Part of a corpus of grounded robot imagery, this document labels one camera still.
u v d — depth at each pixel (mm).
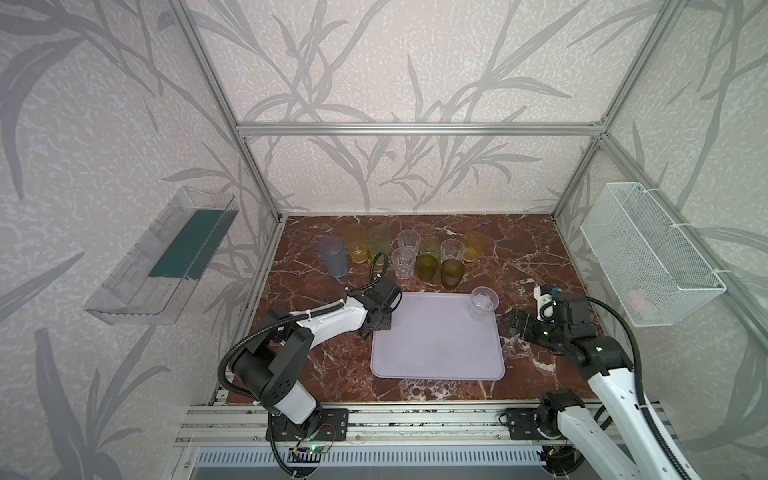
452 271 994
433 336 929
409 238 1083
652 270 631
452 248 1044
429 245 1085
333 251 999
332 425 730
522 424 736
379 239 1094
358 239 1108
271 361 444
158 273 643
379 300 717
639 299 738
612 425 486
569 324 571
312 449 707
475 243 1090
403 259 1042
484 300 917
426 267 1019
